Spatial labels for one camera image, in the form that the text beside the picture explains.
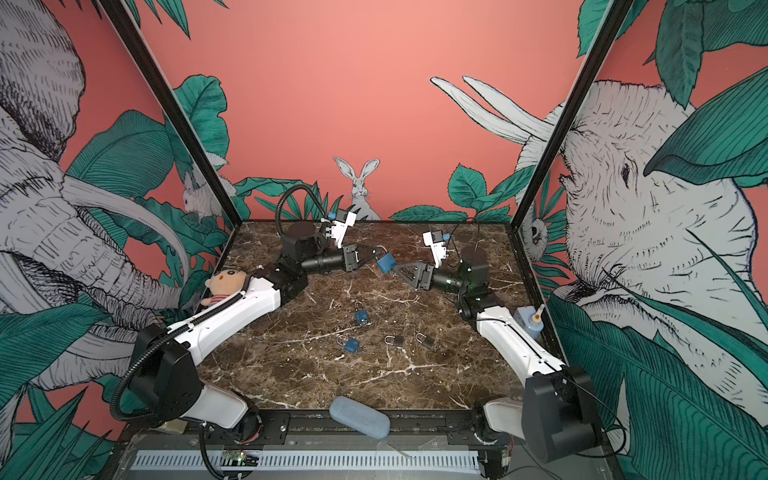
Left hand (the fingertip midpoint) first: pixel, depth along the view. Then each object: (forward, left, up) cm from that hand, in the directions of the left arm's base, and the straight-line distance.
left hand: (381, 249), depth 70 cm
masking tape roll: (-31, +50, -27) cm, 64 cm away
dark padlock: (-9, -4, -34) cm, 35 cm away
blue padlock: (0, -1, -5) cm, 5 cm away
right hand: (-3, -4, -5) cm, 7 cm away
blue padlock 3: (-10, +10, -33) cm, 36 cm away
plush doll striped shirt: (+8, +50, -25) cm, 56 cm away
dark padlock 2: (-10, -13, -33) cm, 36 cm away
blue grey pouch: (-30, +6, -30) cm, 43 cm away
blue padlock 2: (-2, +7, -32) cm, 33 cm away
